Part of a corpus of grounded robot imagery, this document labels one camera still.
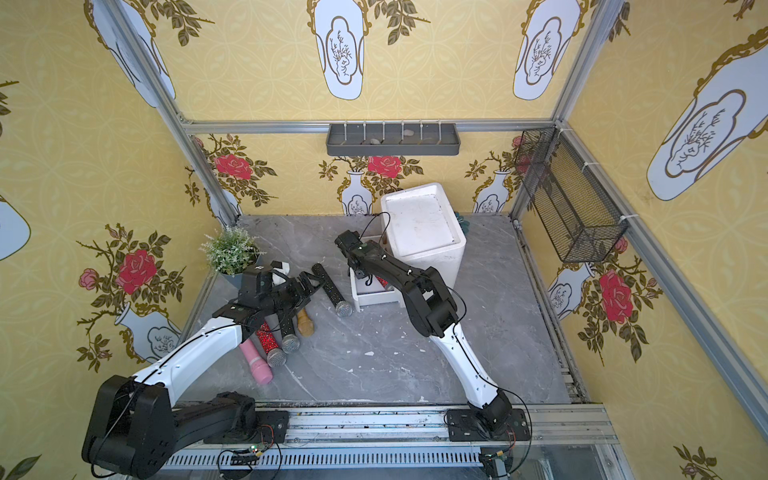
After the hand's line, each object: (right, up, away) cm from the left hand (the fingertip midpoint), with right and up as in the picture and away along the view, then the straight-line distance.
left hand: (317, 288), depth 84 cm
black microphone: (+6, -7, +8) cm, 12 cm away
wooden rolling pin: (-5, -12, +4) cm, 13 cm away
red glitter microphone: (-11, -19, -2) cm, 22 cm away
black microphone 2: (-8, -15, +1) cm, 17 cm away
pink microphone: (-16, -20, -3) cm, 26 cm away
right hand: (+11, +4, +20) cm, 23 cm away
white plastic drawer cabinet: (+30, +17, +2) cm, 34 cm away
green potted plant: (-26, +10, +4) cm, 29 cm away
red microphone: (+18, 0, +13) cm, 23 cm away
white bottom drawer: (+16, -3, +6) cm, 17 cm away
